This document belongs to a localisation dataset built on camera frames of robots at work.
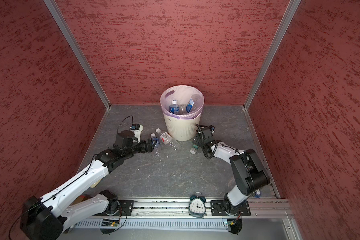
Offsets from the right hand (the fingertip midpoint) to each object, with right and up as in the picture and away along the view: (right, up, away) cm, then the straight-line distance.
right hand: (199, 143), depth 95 cm
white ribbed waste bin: (-10, +9, -8) cm, 16 cm away
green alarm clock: (-3, -28, -23) cm, 36 cm away
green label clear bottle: (-3, -4, -3) cm, 6 cm away
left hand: (-29, +2, -15) cm, 33 cm away
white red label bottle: (-22, +3, -1) cm, 22 cm away
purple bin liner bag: (-11, +32, 0) cm, 34 cm away
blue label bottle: (-17, +23, +3) cm, 29 cm away
